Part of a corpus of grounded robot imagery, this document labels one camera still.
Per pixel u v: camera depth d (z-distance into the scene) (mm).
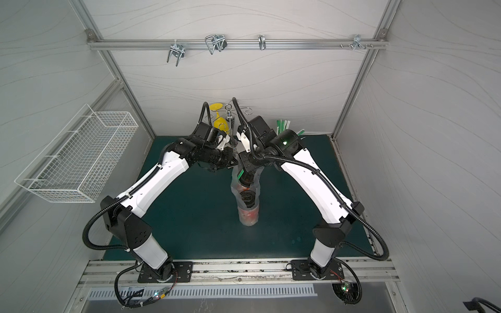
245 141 603
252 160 583
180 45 781
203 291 702
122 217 418
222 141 650
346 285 718
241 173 752
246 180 799
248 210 735
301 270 695
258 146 479
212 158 650
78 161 688
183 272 735
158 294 679
